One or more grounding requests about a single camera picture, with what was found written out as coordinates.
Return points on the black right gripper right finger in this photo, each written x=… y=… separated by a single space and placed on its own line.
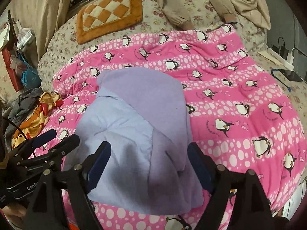
x=251 y=209

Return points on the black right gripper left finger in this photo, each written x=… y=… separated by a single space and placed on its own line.
x=46 y=209

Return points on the lavender fleece puffer jacket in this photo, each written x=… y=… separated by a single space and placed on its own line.
x=142 y=114

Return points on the orange yellow cartoon blanket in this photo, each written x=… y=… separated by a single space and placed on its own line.
x=36 y=121

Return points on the grey striped garment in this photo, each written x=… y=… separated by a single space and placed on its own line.
x=22 y=106

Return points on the pink penguin print quilt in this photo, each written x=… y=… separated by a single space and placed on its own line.
x=239 y=115

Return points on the blue plastic bag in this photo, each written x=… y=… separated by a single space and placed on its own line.
x=30 y=78

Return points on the white power strip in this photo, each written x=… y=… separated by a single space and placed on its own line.
x=277 y=59

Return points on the beige curtain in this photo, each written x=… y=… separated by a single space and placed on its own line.
x=45 y=17

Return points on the orange checkered cushion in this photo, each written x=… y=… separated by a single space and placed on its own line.
x=107 y=16

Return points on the floral beige bed sheet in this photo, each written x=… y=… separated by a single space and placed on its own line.
x=64 y=46

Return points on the black phone with blue cable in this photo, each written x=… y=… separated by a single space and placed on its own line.
x=289 y=75

